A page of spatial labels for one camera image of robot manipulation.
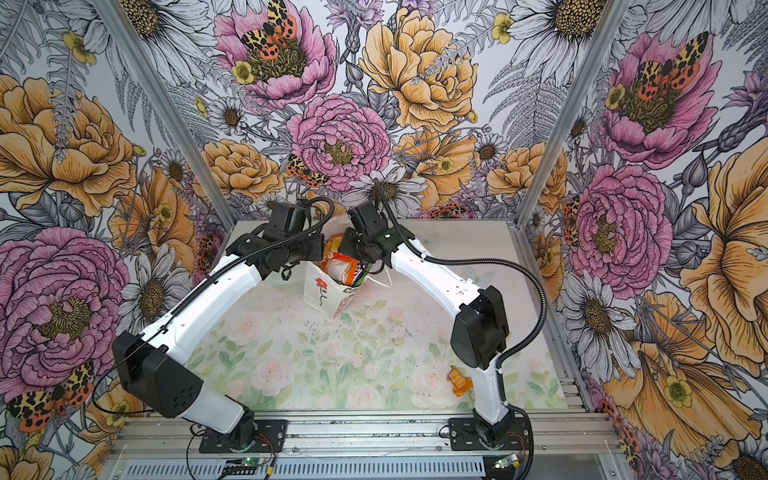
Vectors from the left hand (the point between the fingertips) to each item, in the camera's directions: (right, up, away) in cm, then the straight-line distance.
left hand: (317, 252), depth 81 cm
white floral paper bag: (+1, -10, +1) cm, 11 cm away
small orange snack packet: (+38, -36, 0) cm, 52 cm away
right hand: (+7, -1, +2) cm, 7 cm away
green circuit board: (-13, -49, -10) cm, 51 cm away
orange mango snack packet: (+7, -5, 0) cm, 9 cm away
